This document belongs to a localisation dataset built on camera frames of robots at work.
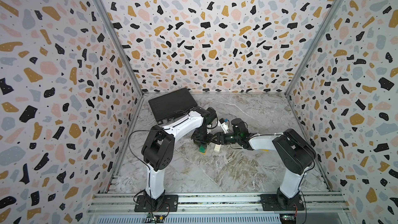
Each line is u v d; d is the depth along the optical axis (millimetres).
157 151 493
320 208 748
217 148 920
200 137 754
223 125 860
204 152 883
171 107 1078
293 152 499
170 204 735
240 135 751
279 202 670
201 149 843
